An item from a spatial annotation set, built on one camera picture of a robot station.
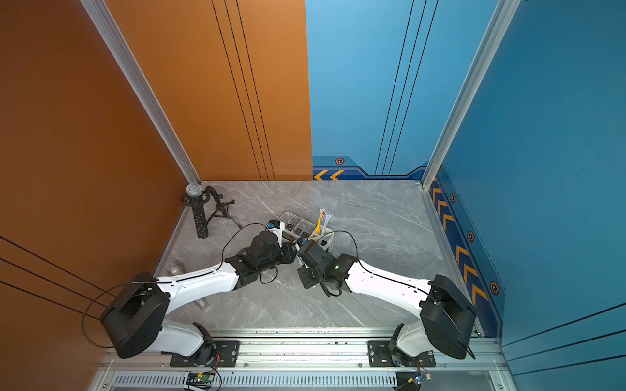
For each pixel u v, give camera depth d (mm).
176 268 889
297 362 725
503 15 699
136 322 429
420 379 693
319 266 600
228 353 742
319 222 888
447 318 401
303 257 612
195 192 835
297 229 947
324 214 848
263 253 660
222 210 1010
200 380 722
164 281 481
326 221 863
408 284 460
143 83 851
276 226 773
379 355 725
